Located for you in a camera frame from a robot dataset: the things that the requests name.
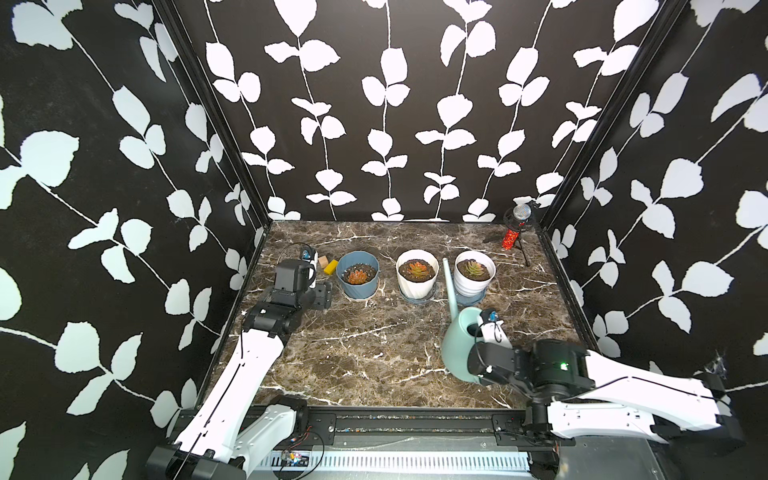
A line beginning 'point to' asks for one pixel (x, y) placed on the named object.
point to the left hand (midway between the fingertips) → (316, 279)
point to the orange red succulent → (357, 277)
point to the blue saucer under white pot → (470, 300)
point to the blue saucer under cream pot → (428, 298)
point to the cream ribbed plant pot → (412, 287)
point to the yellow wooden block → (331, 267)
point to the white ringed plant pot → (472, 273)
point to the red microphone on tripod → (515, 220)
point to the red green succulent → (418, 271)
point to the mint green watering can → (460, 334)
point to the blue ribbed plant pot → (359, 260)
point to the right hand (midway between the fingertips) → (474, 355)
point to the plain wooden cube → (323, 261)
